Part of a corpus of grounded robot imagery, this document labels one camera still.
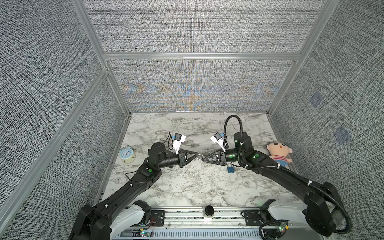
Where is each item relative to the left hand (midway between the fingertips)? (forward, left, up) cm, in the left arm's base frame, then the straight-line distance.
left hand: (197, 156), depth 69 cm
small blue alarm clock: (+14, +42, -20) cm, 48 cm away
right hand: (-1, -3, -2) cm, 4 cm away
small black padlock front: (-1, -1, 0) cm, 2 cm away
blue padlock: (+3, -21, -23) cm, 31 cm away
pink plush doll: (+9, -51, -17) cm, 54 cm away
